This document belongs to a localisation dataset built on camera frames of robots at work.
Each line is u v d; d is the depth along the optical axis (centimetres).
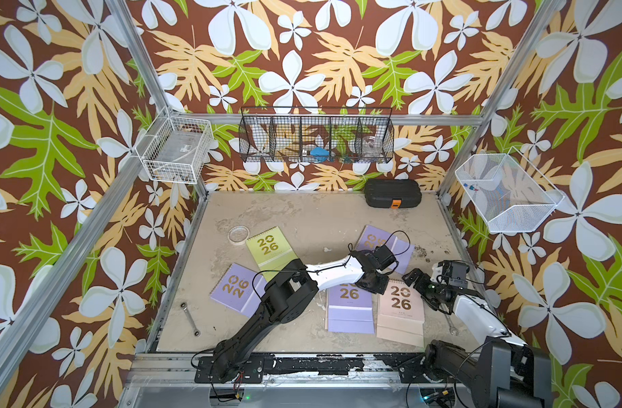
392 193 118
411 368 74
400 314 84
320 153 96
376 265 73
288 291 57
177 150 85
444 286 71
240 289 89
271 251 99
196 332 81
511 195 82
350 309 84
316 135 98
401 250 80
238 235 105
